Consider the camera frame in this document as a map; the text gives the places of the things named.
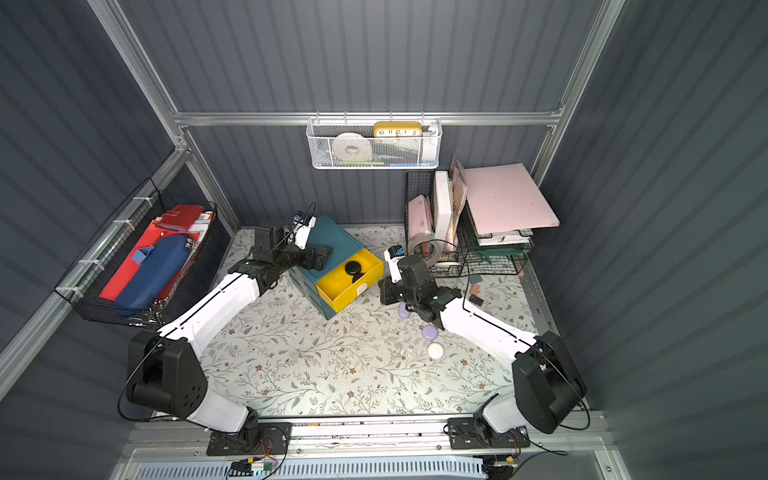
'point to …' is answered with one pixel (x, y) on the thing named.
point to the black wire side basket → (82, 285)
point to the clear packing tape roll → (433, 239)
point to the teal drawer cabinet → (325, 233)
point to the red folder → (179, 220)
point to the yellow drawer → (337, 288)
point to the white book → (443, 209)
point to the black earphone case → (353, 268)
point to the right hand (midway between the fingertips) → (387, 287)
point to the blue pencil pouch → (157, 267)
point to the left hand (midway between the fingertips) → (320, 243)
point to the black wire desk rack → (473, 255)
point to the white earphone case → (435, 350)
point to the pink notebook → (419, 216)
